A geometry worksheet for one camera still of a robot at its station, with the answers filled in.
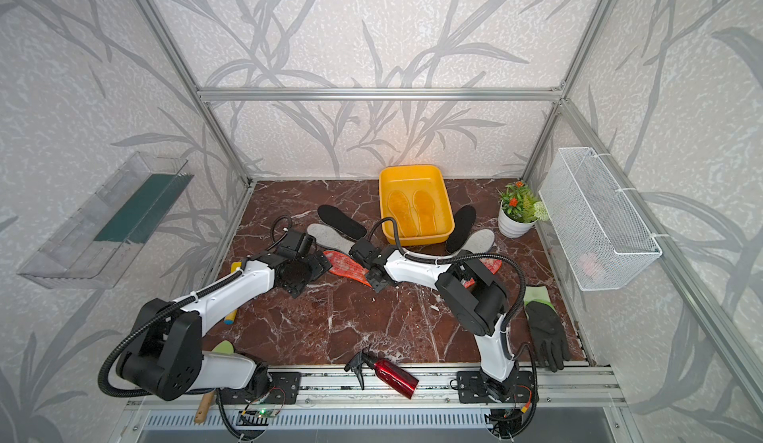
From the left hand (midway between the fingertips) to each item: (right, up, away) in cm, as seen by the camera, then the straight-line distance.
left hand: (323, 272), depth 89 cm
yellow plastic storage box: (+27, +31, +31) cm, 52 cm away
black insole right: (+47, +15, +19) cm, 53 cm away
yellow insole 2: (+33, +21, +23) cm, 45 cm away
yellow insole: (+23, +20, +22) cm, 38 cm away
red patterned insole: (+6, +1, +7) cm, 9 cm away
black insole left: (+2, +14, +19) cm, 24 cm away
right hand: (+18, -1, +5) cm, 18 cm away
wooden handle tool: (-23, -28, -20) cm, 41 cm away
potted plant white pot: (+61, +19, +4) cm, 64 cm away
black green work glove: (+64, -16, -10) cm, 67 cm away
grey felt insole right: (+51, +8, +13) cm, 54 cm away
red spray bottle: (+20, -21, -16) cm, 33 cm away
